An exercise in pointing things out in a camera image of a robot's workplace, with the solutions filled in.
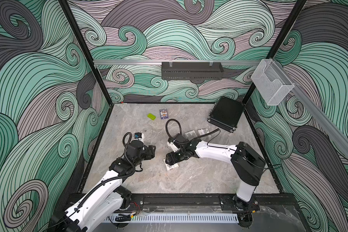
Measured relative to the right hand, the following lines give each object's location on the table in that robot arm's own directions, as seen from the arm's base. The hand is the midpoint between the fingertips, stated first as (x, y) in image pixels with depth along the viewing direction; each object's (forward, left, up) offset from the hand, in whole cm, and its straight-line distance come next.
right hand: (168, 162), depth 84 cm
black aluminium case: (+41, -46, -4) cm, 62 cm away
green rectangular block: (+37, +14, -2) cm, 40 cm away
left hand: (+5, +10, +10) cm, 15 cm away
